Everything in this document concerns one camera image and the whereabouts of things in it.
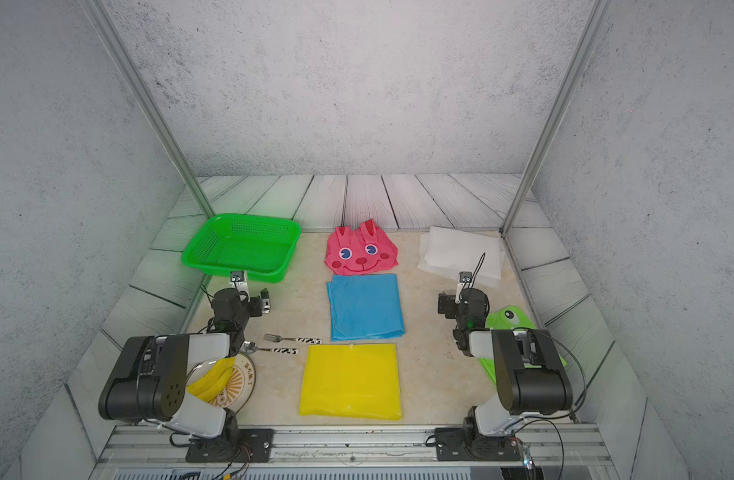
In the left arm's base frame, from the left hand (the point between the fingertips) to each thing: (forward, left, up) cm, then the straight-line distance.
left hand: (254, 289), depth 94 cm
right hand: (-2, -65, -1) cm, 65 cm away
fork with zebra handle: (-13, -8, -8) cm, 17 cm away
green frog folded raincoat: (-9, -78, -6) cm, 79 cm away
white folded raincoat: (+18, -65, -5) cm, 67 cm away
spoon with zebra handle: (-17, -1, -5) cm, 18 cm away
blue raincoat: (-4, -34, -5) cm, 35 cm away
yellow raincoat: (-26, -31, -7) cm, 41 cm away
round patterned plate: (-26, -1, -8) cm, 27 cm away
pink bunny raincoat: (+22, -33, -6) cm, 40 cm away
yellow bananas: (-27, +5, -3) cm, 28 cm away
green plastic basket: (+24, +5, -7) cm, 25 cm away
